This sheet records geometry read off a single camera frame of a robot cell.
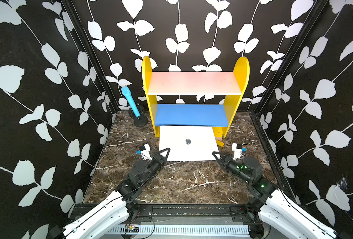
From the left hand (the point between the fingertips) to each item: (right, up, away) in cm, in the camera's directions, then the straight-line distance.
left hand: (172, 148), depth 70 cm
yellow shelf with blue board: (+29, +17, +28) cm, 44 cm away
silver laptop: (+8, +2, +5) cm, 9 cm away
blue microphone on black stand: (-25, +20, +25) cm, 41 cm away
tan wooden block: (+31, +1, +35) cm, 47 cm away
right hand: (+19, -2, +1) cm, 19 cm away
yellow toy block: (+31, -2, +31) cm, 44 cm away
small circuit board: (-20, -40, +1) cm, 44 cm away
